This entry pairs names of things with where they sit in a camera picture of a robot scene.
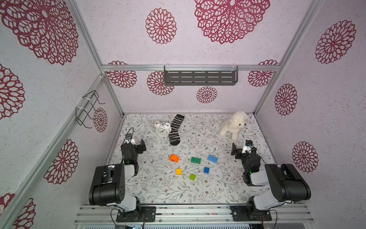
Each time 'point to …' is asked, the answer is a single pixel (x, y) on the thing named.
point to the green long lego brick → (196, 160)
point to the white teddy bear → (237, 121)
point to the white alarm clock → (162, 130)
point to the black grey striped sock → (174, 136)
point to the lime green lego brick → (192, 177)
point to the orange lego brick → (174, 158)
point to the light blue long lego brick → (212, 159)
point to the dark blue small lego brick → (206, 170)
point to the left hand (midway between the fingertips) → (135, 141)
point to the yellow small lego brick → (178, 171)
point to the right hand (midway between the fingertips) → (241, 142)
